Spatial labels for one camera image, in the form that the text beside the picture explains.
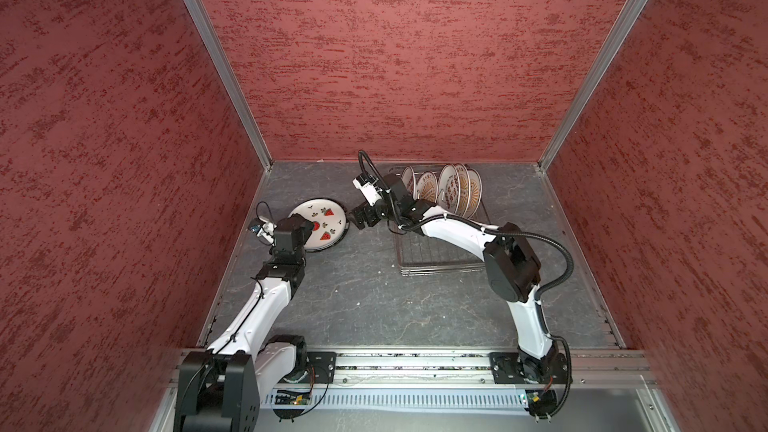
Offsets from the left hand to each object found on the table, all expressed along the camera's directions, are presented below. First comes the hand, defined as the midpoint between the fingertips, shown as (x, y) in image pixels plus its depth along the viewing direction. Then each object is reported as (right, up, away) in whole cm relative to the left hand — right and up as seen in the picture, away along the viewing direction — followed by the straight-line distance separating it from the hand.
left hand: (298, 228), depth 86 cm
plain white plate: (+6, 0, +14) cm, 16 cm away
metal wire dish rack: (+37, -10, +7) cm, 38 cm away
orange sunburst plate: (+47, +12, +14) cm, 51 cm away
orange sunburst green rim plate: (+54, +11, +4) cm, 55 cm away
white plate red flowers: (+34, +15, +21) cm, 43 cm away
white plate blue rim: (+40, +12, +15) cm, 44 cm away
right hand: (+17, +5, +3) cm, 18 cm away
